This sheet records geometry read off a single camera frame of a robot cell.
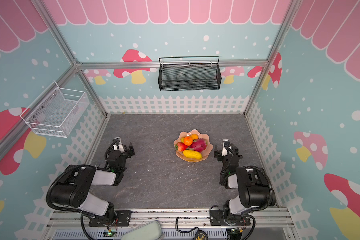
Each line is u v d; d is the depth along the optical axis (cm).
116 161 73
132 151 87
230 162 67
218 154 82
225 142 77
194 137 99
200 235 68
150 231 69
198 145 92
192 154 91
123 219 74
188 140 92
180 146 92
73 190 45
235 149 76
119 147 78
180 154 94
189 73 94
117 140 79
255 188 46
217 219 74
